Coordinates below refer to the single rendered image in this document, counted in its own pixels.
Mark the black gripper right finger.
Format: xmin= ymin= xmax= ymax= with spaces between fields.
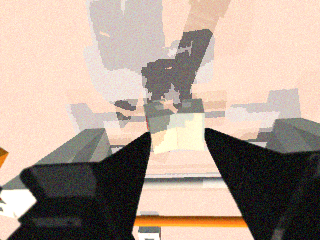
xmin=204 ymin=128 xmax=320 ymax=240

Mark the small orange block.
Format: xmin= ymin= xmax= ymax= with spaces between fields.
xmin=0 ymin=148 xmax=10 ymax=167

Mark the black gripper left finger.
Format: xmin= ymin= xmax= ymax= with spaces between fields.
xmin=20 ymin=132 xmax=151 ymax=240

